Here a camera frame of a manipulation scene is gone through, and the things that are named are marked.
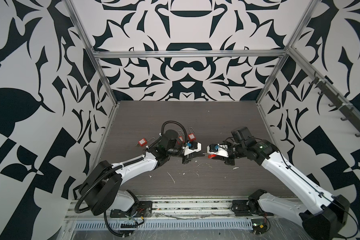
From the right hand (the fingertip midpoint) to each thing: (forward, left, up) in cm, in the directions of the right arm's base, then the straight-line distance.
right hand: (214, 151), depth 74 cm
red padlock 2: (+19, +9, -17) cm, 27 cm away
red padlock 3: (+15, +40, -16) cm, 46 cm away
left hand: (0, +4, +2) cm, 5 cm away
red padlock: (-2, +2, +1) cm, 3 cm away
